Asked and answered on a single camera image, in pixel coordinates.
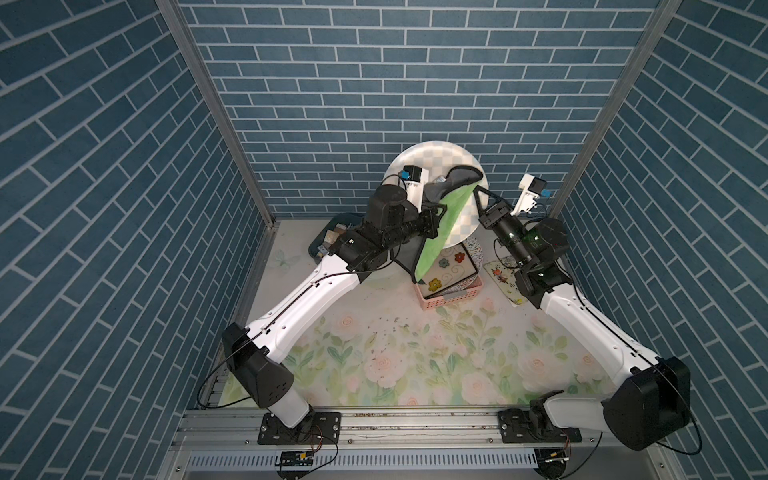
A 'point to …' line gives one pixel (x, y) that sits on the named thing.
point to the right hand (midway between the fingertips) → (474, 191)
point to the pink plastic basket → (463, 290)
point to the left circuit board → (296, 458)
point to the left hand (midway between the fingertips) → (455, 206)
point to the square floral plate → (451, 266)
